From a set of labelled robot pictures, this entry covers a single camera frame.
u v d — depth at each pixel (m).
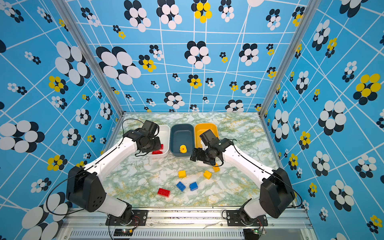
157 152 0.92
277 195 0.42
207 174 0.87
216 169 0.89
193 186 0.83
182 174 0.87
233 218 0.73
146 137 0.64
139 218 0.73
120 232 0.72
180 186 0.83
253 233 0.69
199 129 1.07
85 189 0.42
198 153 0.72
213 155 0.58
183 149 0.96
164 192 0.80
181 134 1.05
